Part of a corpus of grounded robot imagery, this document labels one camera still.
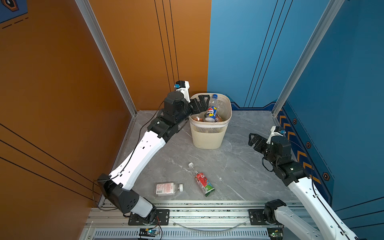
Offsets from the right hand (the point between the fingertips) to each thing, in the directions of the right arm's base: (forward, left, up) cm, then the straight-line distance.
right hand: (254, 137), depth 75 cm
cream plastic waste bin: (+8, +20, -9) cm, 24 cm away
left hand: (+8, +26, +20) cm, 33 cm away
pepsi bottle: (+13, +22, +2) cm, 26 cm away
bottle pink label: (-19, +45, -19) cm, 53 cm away
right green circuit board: (-37, -8, -27) cm, 47 cm away
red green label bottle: (-18, +25, -19) cm, 36 cm away
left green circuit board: (-37, +52, -24) cm, 68 cm away
